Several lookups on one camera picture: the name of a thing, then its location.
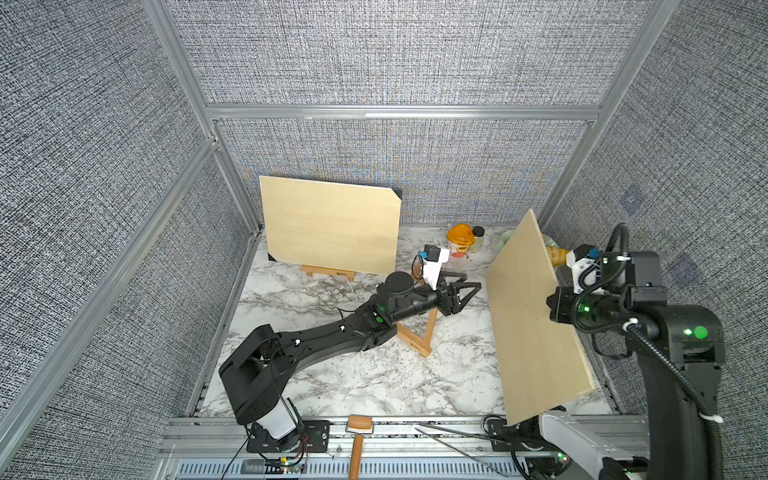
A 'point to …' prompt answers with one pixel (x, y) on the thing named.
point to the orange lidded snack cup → (460, 237)
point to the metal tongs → (425, 429)
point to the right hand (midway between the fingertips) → (556, 293)
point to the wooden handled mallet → (359, 426)
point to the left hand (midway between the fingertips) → (482, 282)
